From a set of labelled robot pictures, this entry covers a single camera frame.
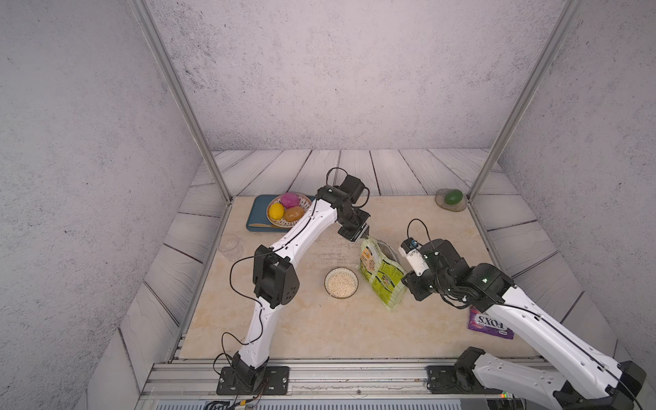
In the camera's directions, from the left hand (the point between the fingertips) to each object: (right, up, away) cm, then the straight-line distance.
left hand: (378, 232), depth 83 cm
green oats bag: (+1, -12, -3) cm, 12 cm away
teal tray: (-49, +6, +31) cm, 58 cm away
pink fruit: (-34, +12, +28) cm, 45 cm away
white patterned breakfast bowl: (-13, -14, +8) cm, 20 cm away
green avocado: (+39, +14, +31) cm, 52 cm away
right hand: (+7, -12, -11) cm, 18 cm away
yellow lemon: (-39, +7, +24) cm, 46 cm away
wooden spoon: (-46, +1, +27) cm, 53 cm away
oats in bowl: (-12, -17, +3) cm, 21 cm away
